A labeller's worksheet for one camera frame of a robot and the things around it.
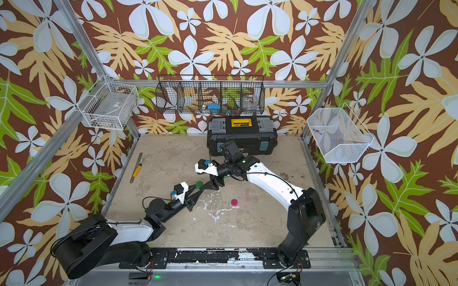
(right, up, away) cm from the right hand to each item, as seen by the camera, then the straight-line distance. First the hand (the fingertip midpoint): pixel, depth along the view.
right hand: (200, 177), depth 74 cm
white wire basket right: (+66, +18, +9) cm, 69 cm away
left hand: (0, -4, +3) cm, 5 cm away
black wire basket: (+2, +43, +23) cm, 49 cm away
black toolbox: (+26, +20, +24) cm, 41 cm away
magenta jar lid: (+15, -15, +16) cm, 27 cm away
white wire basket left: (-45, +33, +11) cm, 57 cm away
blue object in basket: (+4, +35, +19) cm, 40 cm away
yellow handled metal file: (-41, +1, +28) cm, 50 cm away
